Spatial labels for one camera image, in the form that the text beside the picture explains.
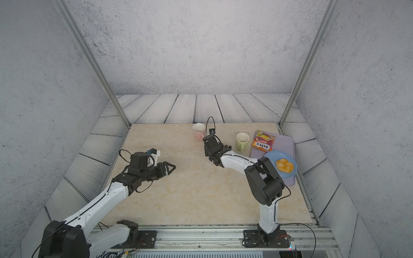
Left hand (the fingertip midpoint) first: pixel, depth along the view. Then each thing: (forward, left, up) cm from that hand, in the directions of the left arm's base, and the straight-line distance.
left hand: (174, 168), depth 82 cm
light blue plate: (+15, -59, -13) cm, 62 cm away
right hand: (+17, -20, -3) cm, 26 cm away
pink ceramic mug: (+32, -11, -6) cm, 35 cm away
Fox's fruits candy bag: (+25, -53, -11) cm, 60 cm away
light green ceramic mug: (+22, -38, -5) cm, 45 cm away
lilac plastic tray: (+24, -68, -12) cm, 74 cm away
